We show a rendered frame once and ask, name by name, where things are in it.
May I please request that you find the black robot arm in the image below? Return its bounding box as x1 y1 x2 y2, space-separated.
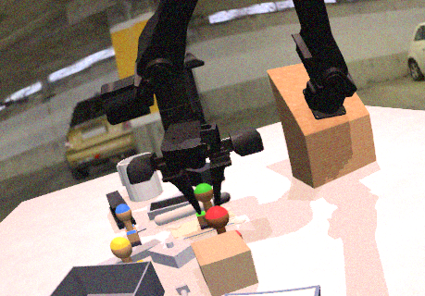
101 0 357 172

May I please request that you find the brown pass stamp with green top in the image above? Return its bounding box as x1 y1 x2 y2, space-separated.
194 184 214 230

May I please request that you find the wooden stamp with blue top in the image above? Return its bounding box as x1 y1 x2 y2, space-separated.
115 204 142 247

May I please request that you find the white ceramic mug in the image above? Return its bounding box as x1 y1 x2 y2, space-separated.
117 154 163 203

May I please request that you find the red rubber stamp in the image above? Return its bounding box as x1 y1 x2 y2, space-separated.
205 206 230 235

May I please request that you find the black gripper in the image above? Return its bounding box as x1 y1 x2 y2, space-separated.
127 100 265 215

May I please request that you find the white marker pen with black cap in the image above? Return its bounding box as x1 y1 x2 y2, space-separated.
154 191 231 226

